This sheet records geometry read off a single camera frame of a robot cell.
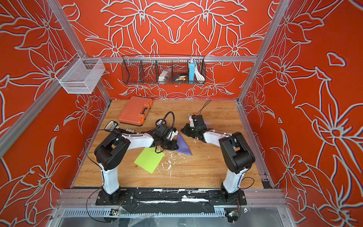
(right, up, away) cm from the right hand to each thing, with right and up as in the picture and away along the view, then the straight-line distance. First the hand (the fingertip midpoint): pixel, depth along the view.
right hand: (177, 129), depth 92 cm
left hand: (+1, -12, 0) cm, 12 cm away
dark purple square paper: (+4, -11, -1) cm, 12 cm away
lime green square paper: (-18, -19, -4) cm, 26 cm away
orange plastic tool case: (-33, +13, +15) cm, 38 cm away
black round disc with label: (-14, +4, +11) cm, 19 cm away
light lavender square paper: (+16, +6, -16) cm, 23 cm away
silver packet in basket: (-9, +36, 0) cm, 37 cm away
